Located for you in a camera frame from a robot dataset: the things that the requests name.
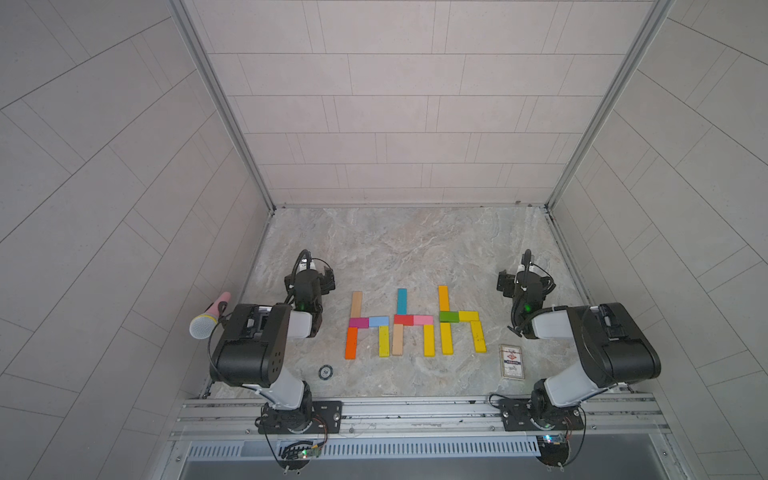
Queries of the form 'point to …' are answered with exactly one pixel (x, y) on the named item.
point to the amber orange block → (443, 298)
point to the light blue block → (378, 321)
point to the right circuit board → (552, 449)
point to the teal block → (402, 301)
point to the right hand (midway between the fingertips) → (518, 269)
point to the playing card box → (511, 361)
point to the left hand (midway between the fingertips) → (315, 265)
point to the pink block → (421, 320)
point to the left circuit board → (295, 459)
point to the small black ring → (325, 372)
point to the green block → (448, 316)
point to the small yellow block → (467, 316)
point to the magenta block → (361, 322)
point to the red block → (401, 319)
